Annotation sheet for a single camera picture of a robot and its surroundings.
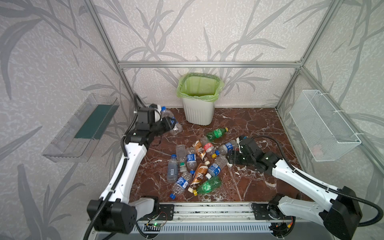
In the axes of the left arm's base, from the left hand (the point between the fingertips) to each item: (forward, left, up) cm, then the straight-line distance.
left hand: (176, 117), depth 75 cm
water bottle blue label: (-4, -29, -25) cm, 39 cm away
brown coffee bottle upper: (-2, -11, -26) cm, 28 cm away
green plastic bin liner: (+37, -11, -10) cm, 39 cm away
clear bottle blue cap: (-18, +3, -25) cm, 31 cm away
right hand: (-11, -29, -17) cm, 35 cm away
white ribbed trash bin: (+16, -11, -15) cm, 24 cm away
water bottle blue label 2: (-18, -20, -24) cm, 36 cm away
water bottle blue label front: (-25, -2, -26) cm, 37 cm away
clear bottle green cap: (-9, 0, -27) cm, 29 cm away
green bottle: (-26, -19, -23) cm, 40 cm away
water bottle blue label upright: (-15, -7, -25) cm, 30 cm away
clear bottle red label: (-4, -17, -24) cm, 30 cm away
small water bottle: (-3, 0, -5) cm, 6 cm away
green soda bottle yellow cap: (+7, -23, -25) cm, 35 cm away
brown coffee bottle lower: (-19, -13, -25) cm, 34 cm away
